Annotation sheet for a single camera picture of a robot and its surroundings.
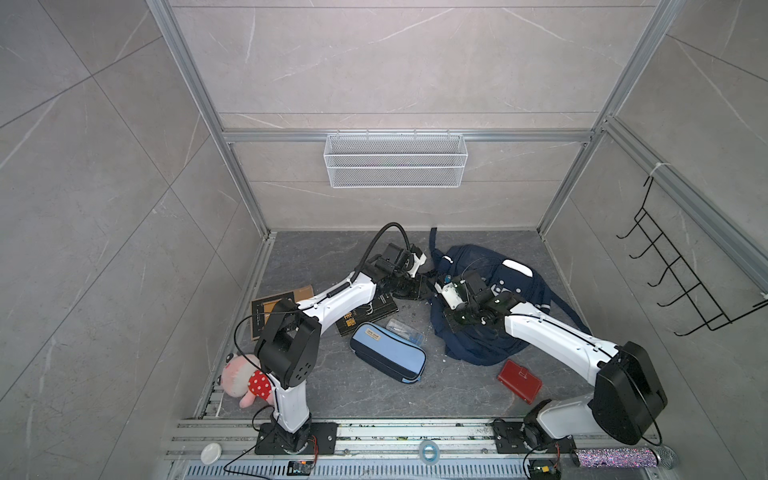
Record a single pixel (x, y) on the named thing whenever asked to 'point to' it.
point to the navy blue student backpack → (491, 343)
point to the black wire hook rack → (704, 304)
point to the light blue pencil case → (389, 352)
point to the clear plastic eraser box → (406, 331)
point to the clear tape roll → (436, 452)
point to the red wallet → (520, 381)
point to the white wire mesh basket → (397, 161)
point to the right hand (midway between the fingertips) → (445, 312)
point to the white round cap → (211, 453)
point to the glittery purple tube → (660, 457)
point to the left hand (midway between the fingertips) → (430, 286)
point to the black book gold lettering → (381, 306)
